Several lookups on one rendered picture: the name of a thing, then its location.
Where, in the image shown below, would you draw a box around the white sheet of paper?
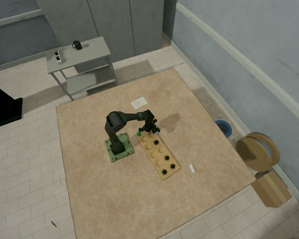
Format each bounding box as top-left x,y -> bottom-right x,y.
131,97 -> 147,109

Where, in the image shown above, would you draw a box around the tan tray with round pockets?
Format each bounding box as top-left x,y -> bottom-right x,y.
137,132 -> 180,180

